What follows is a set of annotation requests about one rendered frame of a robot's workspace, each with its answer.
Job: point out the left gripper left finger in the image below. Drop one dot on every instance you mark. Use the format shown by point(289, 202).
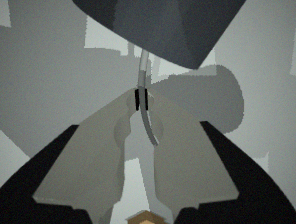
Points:
point(82, 168)

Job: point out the grey cable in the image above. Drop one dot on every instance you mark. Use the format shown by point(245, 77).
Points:
point(141, 88)

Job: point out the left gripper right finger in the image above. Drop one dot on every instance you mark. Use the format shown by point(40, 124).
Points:
point(195, 165)

